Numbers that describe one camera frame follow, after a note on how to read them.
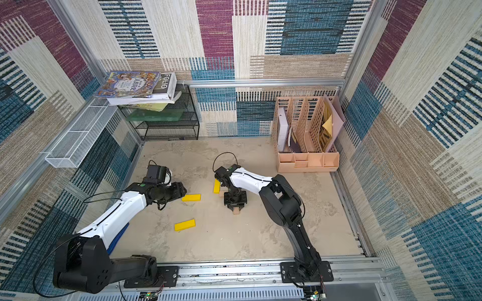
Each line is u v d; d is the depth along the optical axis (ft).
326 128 2.94
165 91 2.61
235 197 2.62
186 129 3.92
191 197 3.17
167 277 2.44
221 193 3.08
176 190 2.54
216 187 3.22
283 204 1.78
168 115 3.23
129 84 2.67
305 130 3.52
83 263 1.30
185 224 2.86
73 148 2.34
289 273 2.39
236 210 2.93
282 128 3.26
